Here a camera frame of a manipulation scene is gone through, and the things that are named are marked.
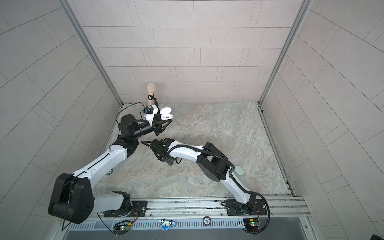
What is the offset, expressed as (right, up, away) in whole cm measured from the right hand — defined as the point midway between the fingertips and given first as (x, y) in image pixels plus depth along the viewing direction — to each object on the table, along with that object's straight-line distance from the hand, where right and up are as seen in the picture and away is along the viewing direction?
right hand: (174, 157), depth 91 cm
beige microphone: (-14, +42, -2) cm, 45 cm away
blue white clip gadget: (0, -23, -25) cm, 34 cm away
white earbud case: (-1, +28, -20) cm, 34 cm away
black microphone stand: (-16, +38, +5) cm, 41 cm away
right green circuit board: (+39, -24, -23) cm, 52 cm away
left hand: (+2, +25, -18) cm, 31 cm away
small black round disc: (+19, -23, -23) cm, 37 cm away
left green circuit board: (-19, -25, -26) cm, 41 cm away
